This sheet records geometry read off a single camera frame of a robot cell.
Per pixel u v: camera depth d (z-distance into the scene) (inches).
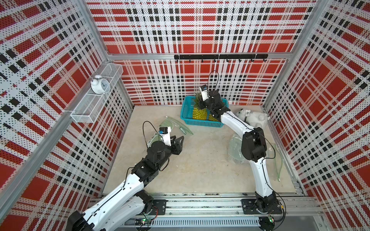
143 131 21.2
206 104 33.1
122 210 21.6
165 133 24.7
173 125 38.8
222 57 35.7
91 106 35.7
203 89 32.5
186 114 45.1
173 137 29.5
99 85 27.6
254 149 23.0
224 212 28.8
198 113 39.9
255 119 40.1
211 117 29.5
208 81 42.4
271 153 37.1
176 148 25.7
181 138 28.3
